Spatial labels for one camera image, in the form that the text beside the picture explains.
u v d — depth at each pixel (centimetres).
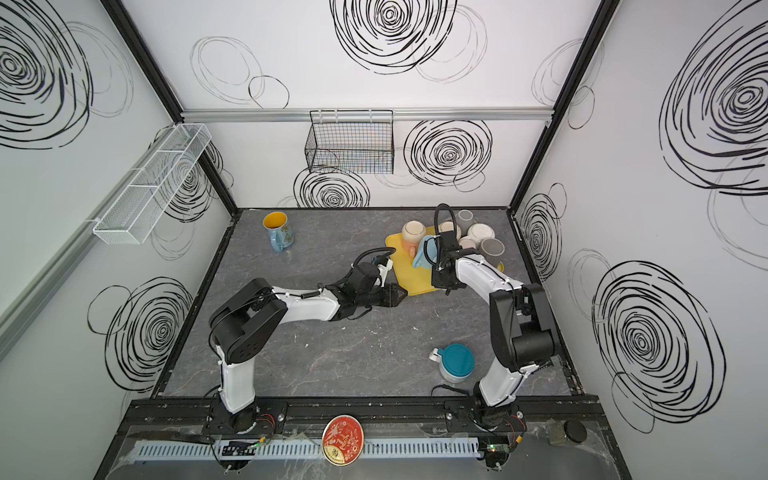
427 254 85
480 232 102
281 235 104
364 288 74
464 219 103
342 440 68
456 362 75
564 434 64
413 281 99
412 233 102
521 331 47
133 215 72
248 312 56
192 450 77
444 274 69
